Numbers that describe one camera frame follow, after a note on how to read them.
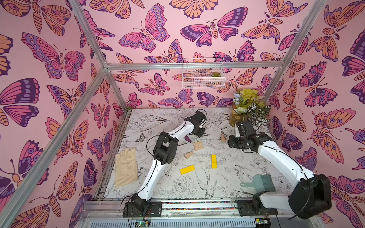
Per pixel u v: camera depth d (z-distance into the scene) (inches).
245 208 28.8
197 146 38.2
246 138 25.5
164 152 25.0
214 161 35.4
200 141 39.3
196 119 33.2
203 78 41.7
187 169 34.5
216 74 36.2
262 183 32.1
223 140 39.2
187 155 36.3
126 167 34.6
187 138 39.4
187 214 28.7
